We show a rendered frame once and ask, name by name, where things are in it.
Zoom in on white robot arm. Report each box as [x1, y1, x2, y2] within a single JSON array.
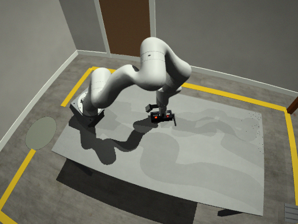
[[77, 37, 192, 116]]

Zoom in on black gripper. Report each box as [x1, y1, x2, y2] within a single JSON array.
[[159, 106, 167, 118]]

